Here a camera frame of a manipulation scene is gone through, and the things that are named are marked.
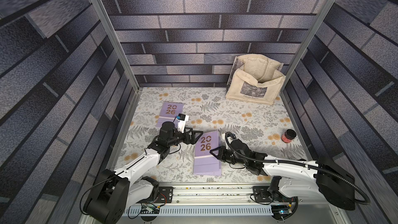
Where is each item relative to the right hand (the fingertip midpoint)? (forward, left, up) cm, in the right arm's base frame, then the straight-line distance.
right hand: (208, 152), depth 78 cm
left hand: (+9, +6, +6) cm, 12 cm away
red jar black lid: (+11, -46, -3) cm, 48 cm away
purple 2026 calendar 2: (+30, +27, -7) cm, 41 cm away
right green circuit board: (-22, -34, -11) cm, 42 cm away
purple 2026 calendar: (-4, +2, -4) cm, 6 cm away
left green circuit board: (-24, +28, -10) cm, 38 cm away
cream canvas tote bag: (+54, -38, +2) cm, 66 cm away
